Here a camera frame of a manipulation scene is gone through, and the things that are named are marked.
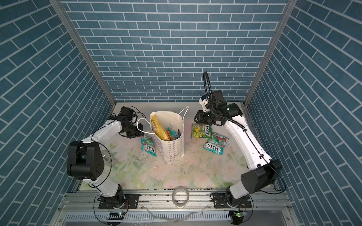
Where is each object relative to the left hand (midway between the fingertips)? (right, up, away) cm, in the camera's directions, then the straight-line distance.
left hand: (143, 133), depth 91 cm
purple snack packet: (+23, 0, -2) cm, 23 cm away
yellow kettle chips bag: (+13, +3, -16) cm, 21 cm away
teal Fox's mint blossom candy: (+48, -7, +2) cm, 48 cm away
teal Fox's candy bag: (+4, -7, -5) cm, 10 cm away
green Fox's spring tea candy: (+38, 0, +8) cm, 39 cm away
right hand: (+33, +10, -16) cm, 38 cm away
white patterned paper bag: (+21, -8, -14) cm, 26 cm away
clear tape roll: (+23, -35, -18) cm, 45 cm away
